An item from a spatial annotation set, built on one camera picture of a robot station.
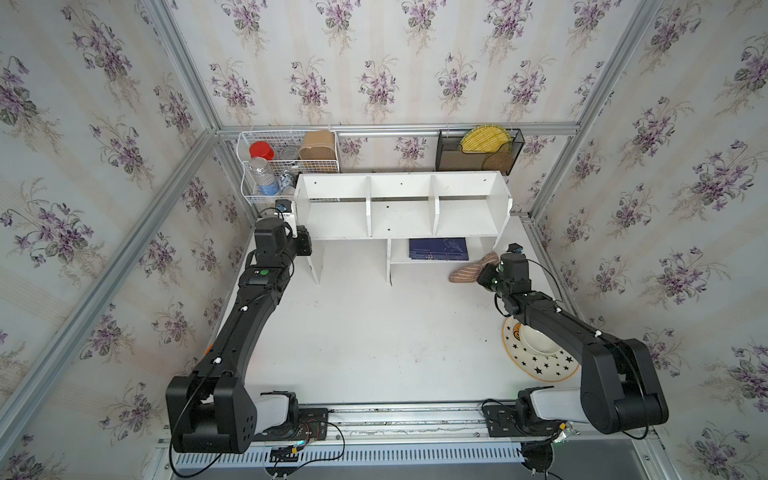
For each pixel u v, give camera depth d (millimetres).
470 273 924
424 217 863
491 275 802
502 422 726
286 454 714
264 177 904
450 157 954
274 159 951
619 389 420
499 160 952
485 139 941
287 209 675
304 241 704
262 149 924
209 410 386
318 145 882
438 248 910
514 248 798
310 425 721
